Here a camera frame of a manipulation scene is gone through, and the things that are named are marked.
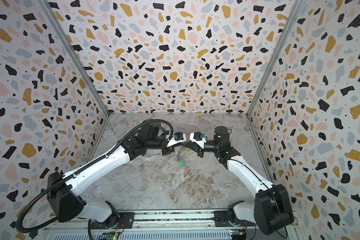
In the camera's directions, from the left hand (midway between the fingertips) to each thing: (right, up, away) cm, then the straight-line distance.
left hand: (183, 139), depth 71 cm
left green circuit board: (-34, -46, -1) cm, 57 cm away
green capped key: (-2, -16, +17) cm, 23 cm away
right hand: (+1, -2, +2) cm, 2 cm away
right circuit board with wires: (+25, -46, 0) cm, 52 cm away
